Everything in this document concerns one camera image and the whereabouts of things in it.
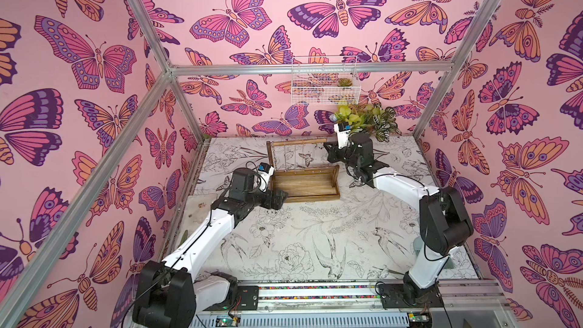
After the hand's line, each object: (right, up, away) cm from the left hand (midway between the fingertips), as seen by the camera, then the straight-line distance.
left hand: (278, 189), depth 84 cm
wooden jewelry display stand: (+10, 0, +18) cm, 21 cm away
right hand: (+19, +18, +5) cm, 27 cm away
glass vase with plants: (+41, +27, +10) cm, 50 cm away
